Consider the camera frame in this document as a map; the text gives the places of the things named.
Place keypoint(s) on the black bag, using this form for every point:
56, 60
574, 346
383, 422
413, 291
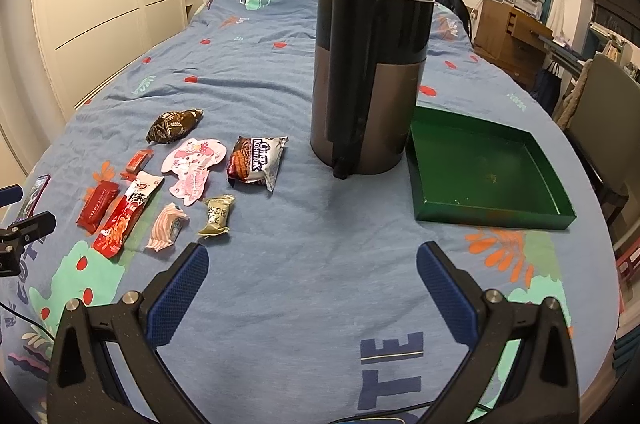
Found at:
459, 8

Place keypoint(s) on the dark brown snack packet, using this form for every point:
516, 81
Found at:
173, 125

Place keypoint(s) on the pink striped candy packet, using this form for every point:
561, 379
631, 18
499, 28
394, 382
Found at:
167, 227

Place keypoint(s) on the small orange-red candy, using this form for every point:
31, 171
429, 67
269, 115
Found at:
135, 164

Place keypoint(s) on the black grey electric kettle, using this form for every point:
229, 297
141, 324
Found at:
368, 64

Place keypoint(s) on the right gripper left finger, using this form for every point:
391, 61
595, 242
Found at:
83, 384

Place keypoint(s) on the red snack packet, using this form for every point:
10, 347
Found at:
96, 206

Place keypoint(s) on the olive green candy packet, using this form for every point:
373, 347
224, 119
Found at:
218, 211

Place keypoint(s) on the long red white packet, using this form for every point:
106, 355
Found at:
115, 231

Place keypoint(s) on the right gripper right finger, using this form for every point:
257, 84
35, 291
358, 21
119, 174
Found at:
541, 386

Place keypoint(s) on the grey chair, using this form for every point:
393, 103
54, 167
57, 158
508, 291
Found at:
604, 131

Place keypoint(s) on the wooden desk cabinet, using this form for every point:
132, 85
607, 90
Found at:
512, 40

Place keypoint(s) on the pink cartoon snack packet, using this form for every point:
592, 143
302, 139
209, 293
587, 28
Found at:
190, 163

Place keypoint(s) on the green cardboard tray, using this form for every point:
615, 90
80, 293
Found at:
474, 172

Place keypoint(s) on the red case smartphone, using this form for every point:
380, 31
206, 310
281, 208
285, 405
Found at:
29, 205

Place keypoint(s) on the blue patterned bed cover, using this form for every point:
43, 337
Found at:
312, 309

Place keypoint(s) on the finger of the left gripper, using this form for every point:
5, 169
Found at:
10, 195
13, 240

